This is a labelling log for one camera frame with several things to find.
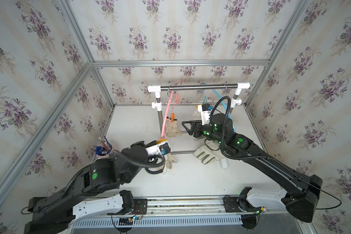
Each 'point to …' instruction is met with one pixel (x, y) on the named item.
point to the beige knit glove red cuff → (169, 160)
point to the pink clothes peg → (177, 98)
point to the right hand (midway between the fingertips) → (188, 122)
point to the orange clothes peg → (172, 117)
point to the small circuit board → (126, 221)
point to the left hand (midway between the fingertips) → (155, 142)
